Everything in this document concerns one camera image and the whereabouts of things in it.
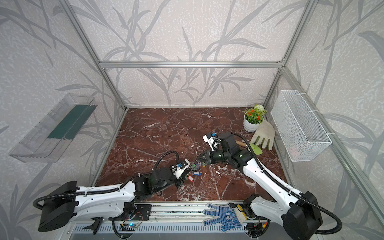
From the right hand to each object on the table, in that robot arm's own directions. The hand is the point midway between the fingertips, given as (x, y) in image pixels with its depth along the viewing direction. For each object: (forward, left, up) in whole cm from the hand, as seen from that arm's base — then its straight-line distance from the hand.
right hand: (198, 153), depth 74 cm
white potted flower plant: (+27, -34, -5) cm, 44 cm away
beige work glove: (+28, -48, -21) cm, 60 cm away
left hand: (-4, +4, -6) cm, 8 cm away
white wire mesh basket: (+1, -44, +15) cm, 46 cm away
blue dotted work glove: (-25, -14, -19) cm, 34 cm away
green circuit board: (-29, +35, -21) cm, 50 cm away
